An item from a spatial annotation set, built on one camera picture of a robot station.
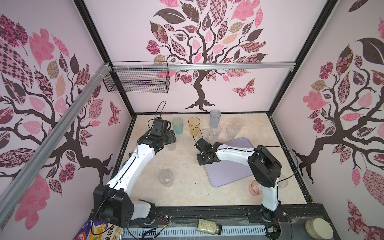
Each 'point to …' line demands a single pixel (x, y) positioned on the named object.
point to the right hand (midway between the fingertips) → (200, 158)
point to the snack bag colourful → (95, 230)
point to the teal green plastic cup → (178, 124)
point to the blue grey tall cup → (214, 118)
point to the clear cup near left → (166, 178)
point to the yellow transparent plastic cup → (194, 123)
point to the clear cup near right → (284, 183)
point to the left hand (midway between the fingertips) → (169, 138)
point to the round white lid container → (318, 229)
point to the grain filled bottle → (208, 227)
